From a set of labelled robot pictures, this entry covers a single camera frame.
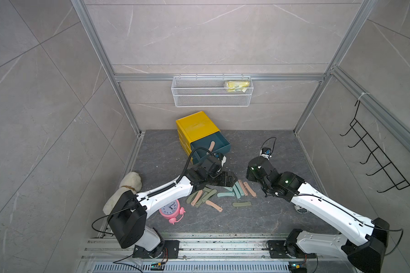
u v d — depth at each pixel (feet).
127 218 1.38
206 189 3.01
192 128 3.04
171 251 2.40
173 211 2.69
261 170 1.76
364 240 1.27
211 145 3.02
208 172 2.01
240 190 2.98
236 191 2.97
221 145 2.87
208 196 2.95
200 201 2.88
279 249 2.41
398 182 1.91
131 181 2.78
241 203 2.83
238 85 2.75
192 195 2.89
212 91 3.29
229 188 3.04
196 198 2.90
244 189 2.99
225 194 2.97
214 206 2.81
